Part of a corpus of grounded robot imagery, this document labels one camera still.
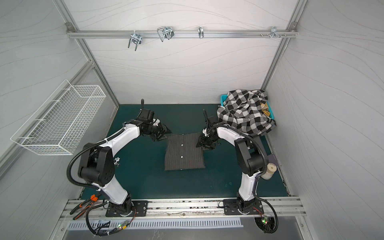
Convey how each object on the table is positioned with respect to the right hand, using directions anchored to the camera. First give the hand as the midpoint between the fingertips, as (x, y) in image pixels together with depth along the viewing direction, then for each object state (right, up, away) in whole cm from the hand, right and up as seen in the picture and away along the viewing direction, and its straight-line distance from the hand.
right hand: (202, 143), depth 93 cm
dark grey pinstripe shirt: (-13, -5, -4) cm, 14 cm away
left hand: (-18, +8, -4) cm, 20 cm away
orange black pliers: (-58, -27, -18) cm, 67 cm away
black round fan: (+31, -36, -21) cm, 52 cm away
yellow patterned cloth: (+45, +24, +12) cm, 53 cm away
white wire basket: (-68, +12, -25) cm, 74 cm away
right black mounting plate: (+13, -29, -19) cm, 37 cm away
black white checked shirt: (+29, +22, +11) cm, 38 cm away
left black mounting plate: (-32, -30, -19) cm, 47 cm away
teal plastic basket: (+17, +32, +19) cm, 40 cm away
